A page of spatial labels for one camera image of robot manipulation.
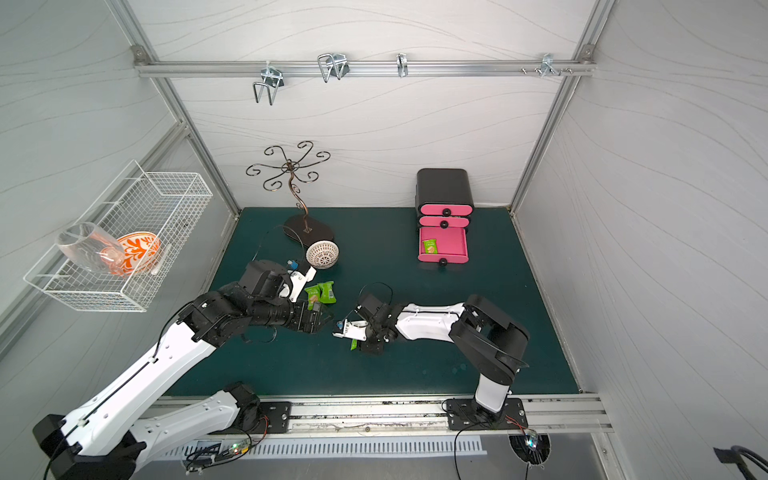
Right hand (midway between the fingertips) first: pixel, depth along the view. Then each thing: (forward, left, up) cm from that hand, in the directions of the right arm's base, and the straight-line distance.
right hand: (362, 333), depth 88 cm
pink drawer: (+38, -26, +9) cm, 47 cm away
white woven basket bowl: (+27, +17, +2) cm, 32 cm away
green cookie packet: (+33, -21, +1) cm, 39 cm away
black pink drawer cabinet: (+51, -25, +14) cm, 59 cm away
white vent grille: (-28, +9, 0) cm, 29 cm away
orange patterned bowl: (+4, +48, +34) cm, 59 cm away
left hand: (-4, +7, +22) cm, 23 cm away
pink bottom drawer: (+34, -28, +2) cm, 44 cm away
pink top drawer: (+39, -26, +15) cm, 49 cm away
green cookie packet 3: (+12, +12, +2) cm, 17 cm away
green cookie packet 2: (-4, +2, +2) cm, 5 cm away
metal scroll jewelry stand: (+38, +26, +3) cm, 46 cm away
